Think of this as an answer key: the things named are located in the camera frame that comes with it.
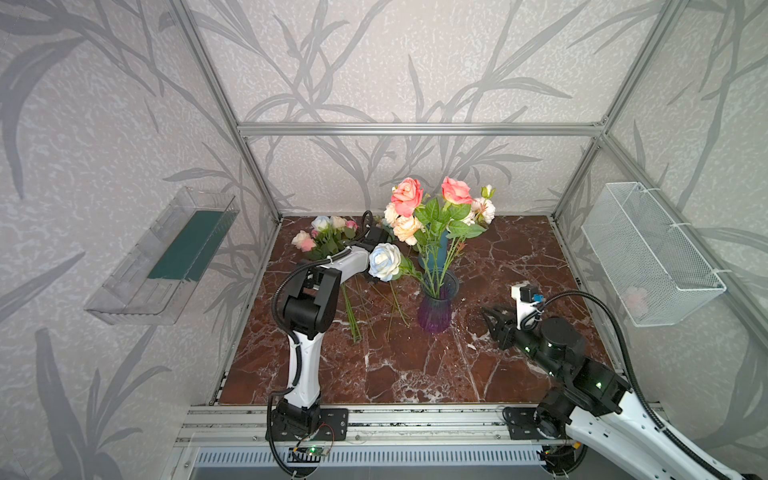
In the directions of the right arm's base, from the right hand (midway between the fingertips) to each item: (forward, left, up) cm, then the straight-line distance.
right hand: (487, 300), depth 72 cm
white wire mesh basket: (-1, -33, +12) cm, 35 cm away
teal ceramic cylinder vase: (+9, +12, +5) cm, 16 cm away
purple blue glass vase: (+5, +12, -13) cm, 18 cm away
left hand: (+24, +24, -19) cm, 39 cm away
